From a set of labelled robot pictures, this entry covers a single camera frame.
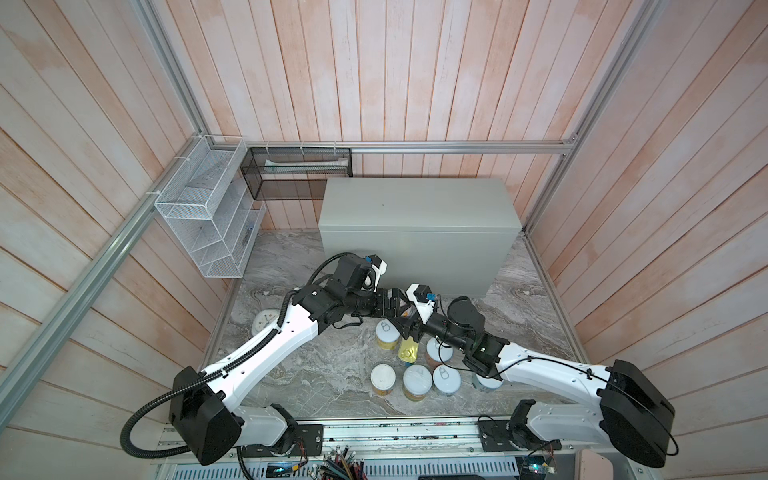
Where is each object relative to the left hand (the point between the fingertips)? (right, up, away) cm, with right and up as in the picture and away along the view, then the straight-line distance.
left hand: (395, 311), depth 73 cm
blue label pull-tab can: (+14, -19, +5) cm, 24 cm away
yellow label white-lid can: (-2, -10, +13) cm, 16 cm away
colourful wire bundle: (-13, -29, -13) cm, 35 cm away
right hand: (0, +1, +2) cm, 3 cm away
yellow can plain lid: (-3, -18, +4) cm, 19 cm away
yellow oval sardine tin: (+4, -13, +11) cm, 18 cm away
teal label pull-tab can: (+24, -20, +5) cm, 31 cm away
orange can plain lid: (+6, -19, +3) cm, 20 cm away
